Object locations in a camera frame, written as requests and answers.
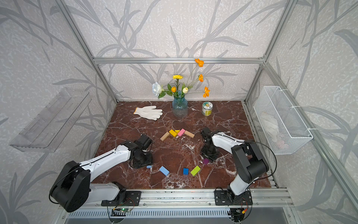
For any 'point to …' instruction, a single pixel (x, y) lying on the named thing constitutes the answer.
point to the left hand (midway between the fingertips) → (151, 164)
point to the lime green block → (195, 170)
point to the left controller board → (125, 210)
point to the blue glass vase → (180, 107)
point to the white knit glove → (149, 112)
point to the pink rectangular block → (181, 132)
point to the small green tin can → (207, 107)
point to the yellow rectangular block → (173, 133)
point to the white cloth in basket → (271, 124)
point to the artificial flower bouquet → (160, 91)
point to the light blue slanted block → (164, 171)
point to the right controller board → (236, 214)
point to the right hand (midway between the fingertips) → (204, 157)
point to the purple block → (206, 161)
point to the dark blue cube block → (185, 171)
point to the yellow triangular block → (177, 131)
